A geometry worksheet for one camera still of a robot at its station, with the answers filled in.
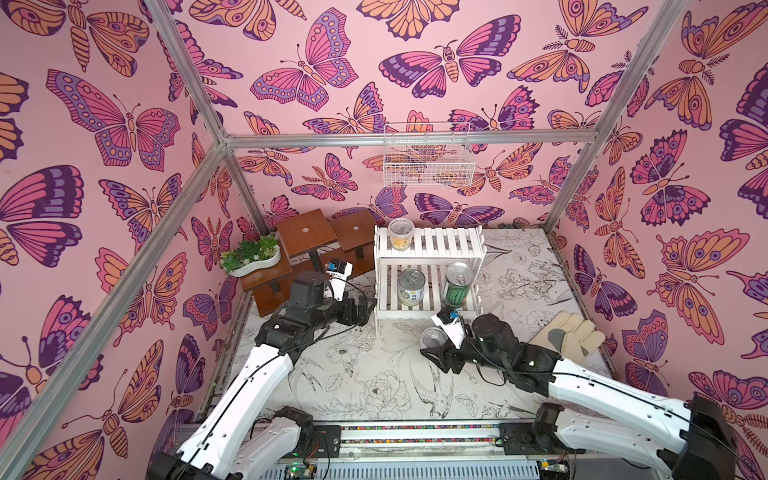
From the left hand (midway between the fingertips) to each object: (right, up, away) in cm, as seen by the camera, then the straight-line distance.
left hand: (363, 294), depth 76 cm
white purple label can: (+12, +2, +4) cm, 13 cm away
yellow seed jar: (+10, +16, -1) cm, 18 cm away
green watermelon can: (+24, +4, +1) cm, 25 cm away
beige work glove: (+61, -14, +14) cm, 64 cm away
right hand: (+16, -12, -2) cm, 20 cm away
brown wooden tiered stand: (-17, +14, +12) cm, 25 cm away
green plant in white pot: (-33, +10, +9) cm, 36 cm away
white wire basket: (+21, +42, +30) cm, 56 cm away
